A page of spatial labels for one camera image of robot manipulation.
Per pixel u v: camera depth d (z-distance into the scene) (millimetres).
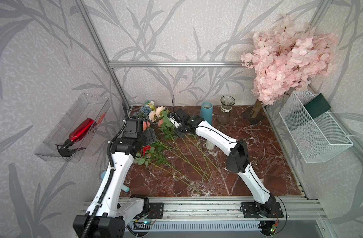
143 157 874
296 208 757
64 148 587
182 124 696
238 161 552
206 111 937
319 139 624
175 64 946
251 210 734
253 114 1104
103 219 362
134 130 550
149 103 1120
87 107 788
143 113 992
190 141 1010
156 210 734
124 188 790
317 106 708
